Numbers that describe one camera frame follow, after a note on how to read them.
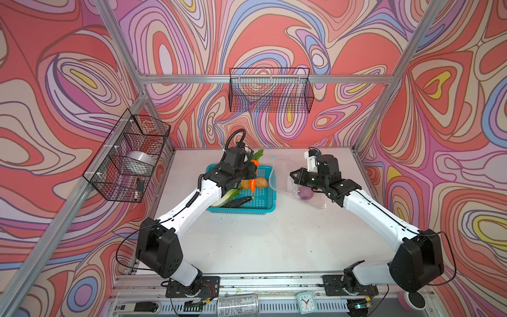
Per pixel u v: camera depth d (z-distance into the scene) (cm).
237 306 65
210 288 72
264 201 98
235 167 61
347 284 66
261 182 99
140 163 70
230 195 93
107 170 69
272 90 96
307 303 69
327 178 61
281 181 92
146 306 69
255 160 82
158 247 42
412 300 66
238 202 94
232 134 59
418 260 40
